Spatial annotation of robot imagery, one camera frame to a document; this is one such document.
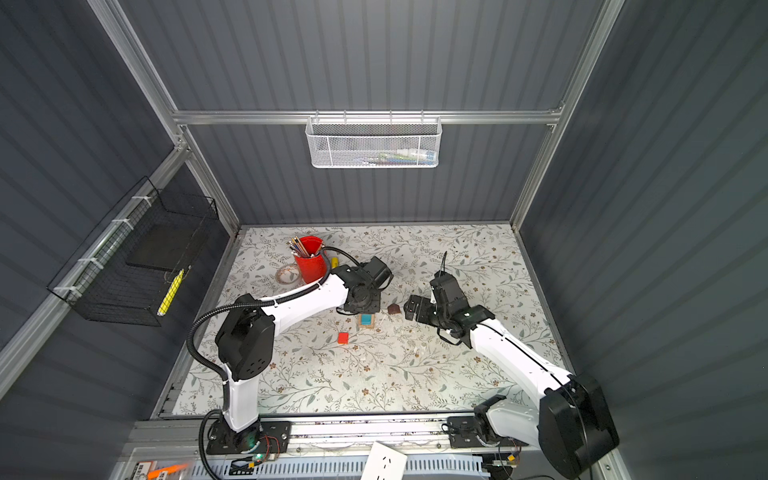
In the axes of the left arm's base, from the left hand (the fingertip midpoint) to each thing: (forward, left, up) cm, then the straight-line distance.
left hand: (372, 306), depth 90 cm
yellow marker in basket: (-6, +46, +21) cm, 51 cm away
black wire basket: (+1, +59, +21) cm, 62 cm away
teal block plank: (-3, +2, -3) cm, 5 cm away
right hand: (-5, -14, +4) cm, 15 cm away
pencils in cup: (+19, +24, +7) cm, 31 cm away
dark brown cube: (+2, -7, -5) cm, 9 cm away
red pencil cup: (+16, +20, 0) cm, 25 cm away
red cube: (-6, +9, -7) cm, 14 cm away
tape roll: (+19, +30, -6) cm, 36 cm away
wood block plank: (-3, +4, -5) cm, 7 cm away
